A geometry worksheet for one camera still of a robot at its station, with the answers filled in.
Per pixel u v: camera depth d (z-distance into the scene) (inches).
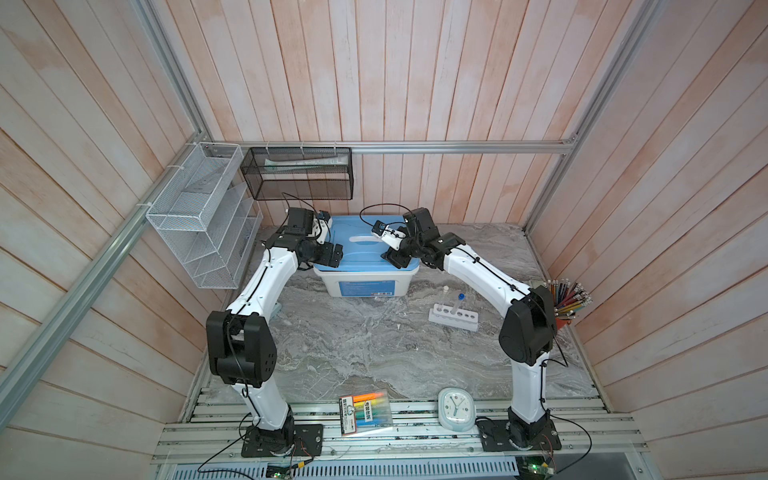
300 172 35.7
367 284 36.5
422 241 27.1
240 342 18.2
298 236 26.5
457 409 30.0
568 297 32.8
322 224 32.9
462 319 35.9
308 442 28.8
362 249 35.3
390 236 30.4
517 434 25.9
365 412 30.0
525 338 19.9
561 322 33.0
